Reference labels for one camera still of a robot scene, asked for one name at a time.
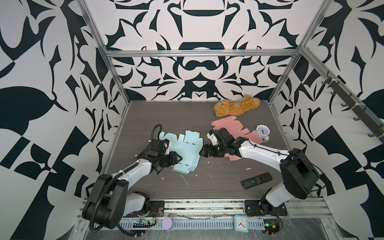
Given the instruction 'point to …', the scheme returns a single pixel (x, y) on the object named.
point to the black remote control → (256, 180)
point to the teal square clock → (240, 223)
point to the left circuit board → (144, 223)
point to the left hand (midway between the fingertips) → (180, 157)
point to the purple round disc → (167, 223)
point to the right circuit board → (271, 226)
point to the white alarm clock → (263, 131)
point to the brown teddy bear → (227, 107)
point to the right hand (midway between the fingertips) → (204, 152)
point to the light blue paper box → (189, 148)
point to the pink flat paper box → (233, 157)
